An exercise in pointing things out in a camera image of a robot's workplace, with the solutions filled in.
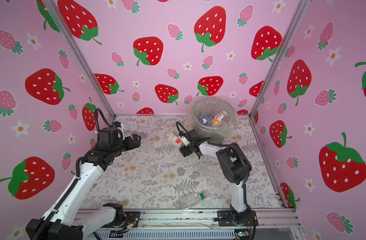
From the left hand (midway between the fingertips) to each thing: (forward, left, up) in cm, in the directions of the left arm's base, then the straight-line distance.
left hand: (133, 138), depth 78 cm
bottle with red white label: (+12, -19, -17) cm, 28 cm away
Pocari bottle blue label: (+17, -42, -3) cm, 45 cm away
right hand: (+9, -27, -21) cm, 35 cm away
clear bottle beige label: (+16, -47, 0) cm, 50 cm away
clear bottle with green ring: (-25, -30, -24) cm, 45 cm away
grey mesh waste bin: (+26, -38, -2) cm, 46 cm away
